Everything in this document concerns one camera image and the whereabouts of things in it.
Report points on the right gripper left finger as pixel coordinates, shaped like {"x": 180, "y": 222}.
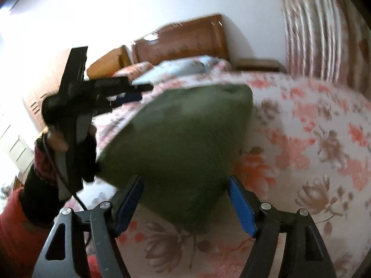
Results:
{"x": 64, "y": 253}

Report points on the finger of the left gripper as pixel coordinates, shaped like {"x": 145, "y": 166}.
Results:
{"x": 126, "y": 98}
{"x": 146, "y": 87}

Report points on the green knit sweater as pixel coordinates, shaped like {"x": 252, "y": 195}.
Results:
{"x": 184, "y": 145}

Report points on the dark sleeved left forearm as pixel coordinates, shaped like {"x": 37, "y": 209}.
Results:
{"x": 29, "y": 215}

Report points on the left hand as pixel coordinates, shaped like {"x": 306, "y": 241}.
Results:
{"x": 56, "y": 140}

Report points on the orange floral pillow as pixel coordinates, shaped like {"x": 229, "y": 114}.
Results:
{"x": 134, "y": 71}

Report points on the beige louvered wardrobe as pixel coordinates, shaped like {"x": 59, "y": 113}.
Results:
{"x": 33, "y": 103}

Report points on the light blue floral pillow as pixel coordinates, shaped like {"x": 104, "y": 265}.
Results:
{"x": 171, "y": 69}

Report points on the brown wooden headboard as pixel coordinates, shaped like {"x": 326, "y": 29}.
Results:
{"x": 198, "y": 37}

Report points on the wooden nightstand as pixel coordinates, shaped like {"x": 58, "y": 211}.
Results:
{"x": 259, "y": 65}

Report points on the floral bed cover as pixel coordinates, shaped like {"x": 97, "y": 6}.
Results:
{"x": 308, "y": 146}

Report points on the pink floral curtain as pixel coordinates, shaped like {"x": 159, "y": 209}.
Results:
{"x": 329, "y": 40}

